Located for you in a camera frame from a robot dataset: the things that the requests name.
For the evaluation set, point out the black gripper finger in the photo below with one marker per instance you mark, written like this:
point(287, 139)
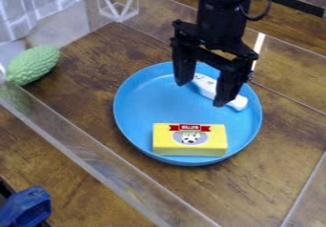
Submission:
point(185, 62)
point(236, 73)

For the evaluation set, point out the white toy fish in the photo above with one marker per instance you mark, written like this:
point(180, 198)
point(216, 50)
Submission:
point(207, 85)

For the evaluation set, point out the green bumpy toy gourd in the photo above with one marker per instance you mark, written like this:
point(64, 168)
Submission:
point(33, 64)

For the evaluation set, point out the clear acrylic barrier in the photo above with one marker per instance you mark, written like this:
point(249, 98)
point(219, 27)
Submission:
point(61, 141)

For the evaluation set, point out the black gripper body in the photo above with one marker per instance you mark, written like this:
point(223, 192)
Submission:
point(216, 34)

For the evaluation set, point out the blue plastic clamp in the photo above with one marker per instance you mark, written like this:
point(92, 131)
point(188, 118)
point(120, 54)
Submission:
point(27, 208)

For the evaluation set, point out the yellow butter box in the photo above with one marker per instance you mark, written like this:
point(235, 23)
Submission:
point(190, 139)

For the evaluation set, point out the blue round tray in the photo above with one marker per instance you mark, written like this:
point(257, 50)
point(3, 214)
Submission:
point(150, 98)

